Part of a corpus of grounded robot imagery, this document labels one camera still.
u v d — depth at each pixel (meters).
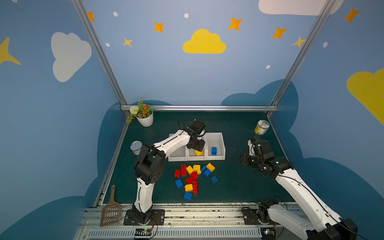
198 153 0.95
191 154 0.97
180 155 0.95
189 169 0.88
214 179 0.86
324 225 0.39
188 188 0.82
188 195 0.80
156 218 0.75
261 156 0.59
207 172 0.90
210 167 0.92
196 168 0.89
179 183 0.83
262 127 1.04
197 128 0.74
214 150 0.97
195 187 0.82
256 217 0.74
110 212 0.76
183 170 0.89
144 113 1.03
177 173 0.88
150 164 0.51
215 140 1.05
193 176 0.87
